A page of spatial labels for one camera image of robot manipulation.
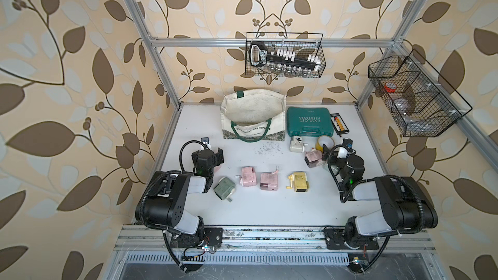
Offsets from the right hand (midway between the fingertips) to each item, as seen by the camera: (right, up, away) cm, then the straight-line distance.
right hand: (334, 145), depth 91 cm
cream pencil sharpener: (-17, -1, +5) cm, 18 cm away
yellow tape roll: (-1, +2, +10) cm, 10 cm away
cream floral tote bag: (-39, +15, +17) cm, 45 cm away
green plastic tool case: (-8, +11, +14) cm, 20 cm away
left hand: (-62, -2, +3) cm, 62 cm away
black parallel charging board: (+9, +10, +17) cm, 22 cm away
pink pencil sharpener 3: (-10, -6, 0) cm, 12 cm away
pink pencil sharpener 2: (-32, -15, -6) cm, 35 cm away
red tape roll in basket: (+19, +26, -10) cm, 34 cm away
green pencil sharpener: (-51, -18, -8) cm, 54 cm away
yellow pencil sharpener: (-18, -15, -6) cm, 25 cm away
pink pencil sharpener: (-41, -14, -6) cm, 43 cm away
